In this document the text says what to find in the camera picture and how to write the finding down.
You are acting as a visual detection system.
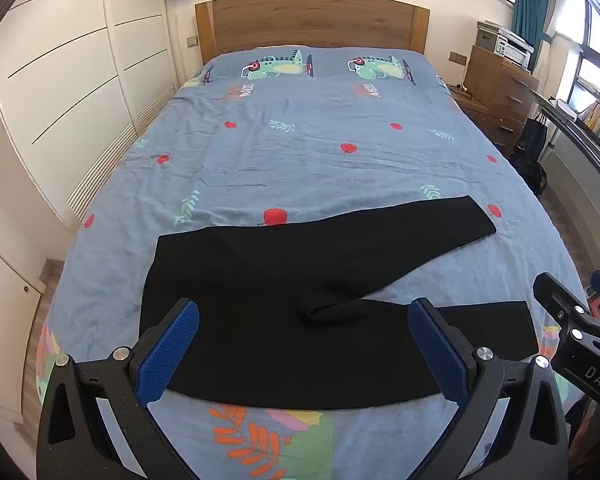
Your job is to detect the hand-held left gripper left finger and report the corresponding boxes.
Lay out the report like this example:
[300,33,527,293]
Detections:
[36,298,201,480]

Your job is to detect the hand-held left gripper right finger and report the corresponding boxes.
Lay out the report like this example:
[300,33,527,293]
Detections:
[407,297,570,480]

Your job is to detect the black pants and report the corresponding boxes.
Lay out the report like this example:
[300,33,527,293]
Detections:
[139,196,540,409]

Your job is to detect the black bag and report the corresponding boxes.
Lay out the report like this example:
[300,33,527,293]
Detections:
[510,117,551,196]

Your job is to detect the desk with books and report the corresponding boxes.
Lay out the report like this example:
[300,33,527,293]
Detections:
[530,90,600,186]

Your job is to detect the wooden dresser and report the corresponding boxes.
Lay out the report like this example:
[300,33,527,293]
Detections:
[462,45,541,156]

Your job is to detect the blue printed bed sheet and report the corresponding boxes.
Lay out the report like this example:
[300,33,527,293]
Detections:
[35,47,588,480]

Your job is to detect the window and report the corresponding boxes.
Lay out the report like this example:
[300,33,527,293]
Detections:
[555,0,600,111]

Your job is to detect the white printer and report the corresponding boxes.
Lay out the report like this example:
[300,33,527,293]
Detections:
[495,30,535,68]

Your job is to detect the white wardrobe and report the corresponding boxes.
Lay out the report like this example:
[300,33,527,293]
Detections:
[0,0,178,426]

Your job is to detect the long teal curtain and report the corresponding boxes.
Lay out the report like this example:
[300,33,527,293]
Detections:
[510,0,553,71]

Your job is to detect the wooden headboard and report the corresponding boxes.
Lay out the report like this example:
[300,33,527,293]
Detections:
[195,0,431,66]

